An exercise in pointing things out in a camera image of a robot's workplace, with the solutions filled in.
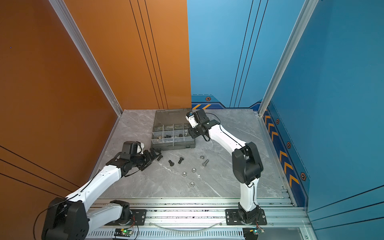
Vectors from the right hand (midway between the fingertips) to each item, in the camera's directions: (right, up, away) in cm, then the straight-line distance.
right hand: (191, 130), depth 93 cm
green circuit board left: (-32, -48, -22) cm, 62 cm away
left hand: (-19, -14, -7) cm, 25 cm away
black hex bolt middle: (-12, -20, -1) cm, 24 cm away
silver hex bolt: (+8, -20, -2) cm, 22 cm away
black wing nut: (+1, -30, -10) cm, 31 cm away
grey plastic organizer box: (-15, 0, +13) cm, 20 cm away
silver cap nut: (+7, -17, +1) cm, 18 cm away
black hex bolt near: (-7, -19, 0) cm, 20 cm away
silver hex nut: (-4, -25, -6) cm, 26 cm away
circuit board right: (+32, -47, -23) cm, 61 cm away
